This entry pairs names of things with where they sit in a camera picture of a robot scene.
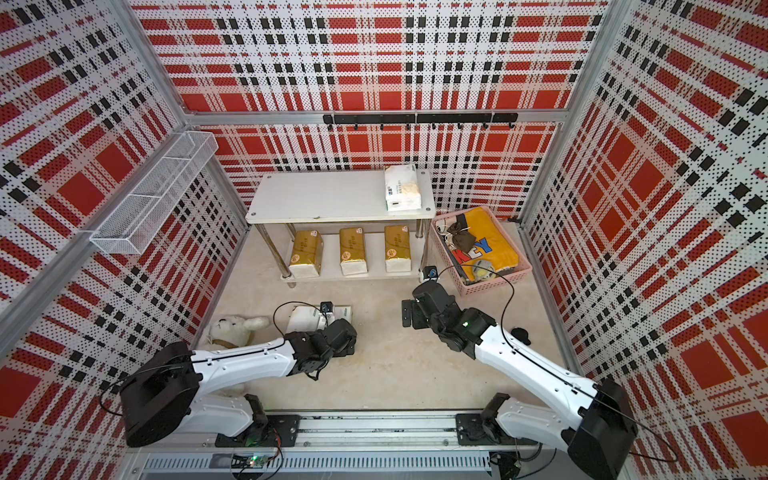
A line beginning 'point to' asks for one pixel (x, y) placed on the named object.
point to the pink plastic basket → (449, 232)
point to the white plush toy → (234, 332)
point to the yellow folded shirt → (490, 245)
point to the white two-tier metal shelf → (323, 227)
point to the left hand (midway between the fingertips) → (341, 337)
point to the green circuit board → (254, 461)
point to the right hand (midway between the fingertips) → (425, 304)
